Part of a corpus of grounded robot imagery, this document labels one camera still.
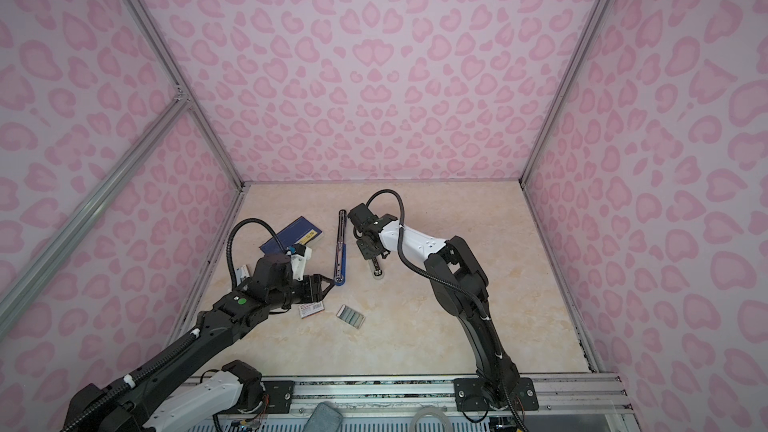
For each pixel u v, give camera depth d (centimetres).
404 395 75
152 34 79
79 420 37
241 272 93
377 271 93
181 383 48
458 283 56
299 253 73
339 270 95
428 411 71
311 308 88
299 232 104
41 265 54
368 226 73
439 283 50
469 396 73
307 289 71
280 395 73
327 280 76
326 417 68
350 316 86
